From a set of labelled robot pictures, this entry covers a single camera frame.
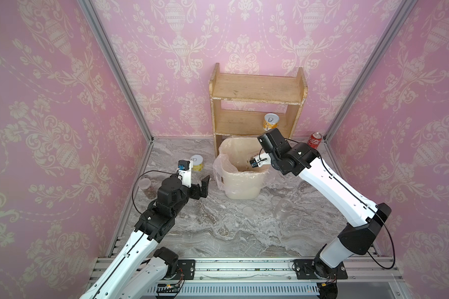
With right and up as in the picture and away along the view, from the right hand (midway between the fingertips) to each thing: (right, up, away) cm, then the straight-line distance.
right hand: (283, 141), depth 73 cm
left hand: (-33, -13, -1) cm, 35 cm away
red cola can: (+28, +3, +34) cm, 44 cm away
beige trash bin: (-17, -16, +1) cm, 23 cm away
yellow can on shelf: (-1, +11, +19) cm, 22 cm away
